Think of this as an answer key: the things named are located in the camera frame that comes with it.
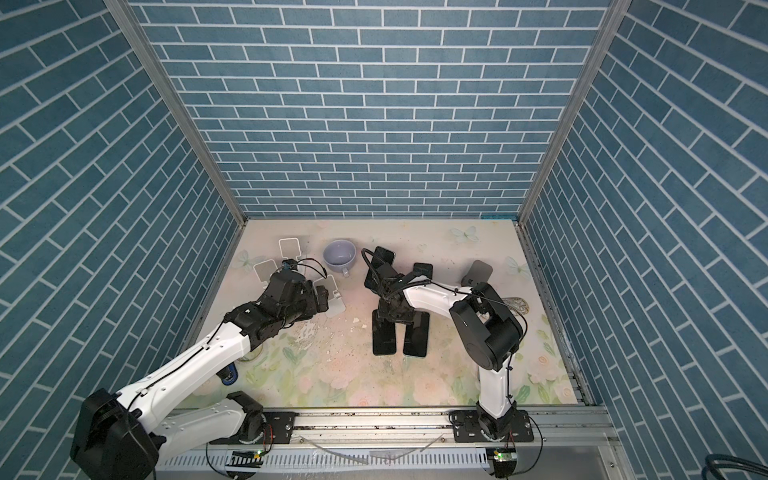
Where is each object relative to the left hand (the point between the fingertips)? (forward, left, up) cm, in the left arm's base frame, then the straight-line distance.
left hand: (317, 294), depth 83 cm
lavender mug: (+23, -2, -11) cm, 26 cm away
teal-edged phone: (+12, -18, +2) cm, 21 cm away
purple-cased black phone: (+17, -31, -13) cm, 38 cm away
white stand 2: (+12, +20, -5) cm, 24 cm away
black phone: (-7, -19, -11) cm, 23 cm away
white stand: (+21, +13, -5) cm, 26 cm away
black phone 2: (-8, -28, -14) cm, 32 cm away
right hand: (0, -19, -13) cm, 23 cm away
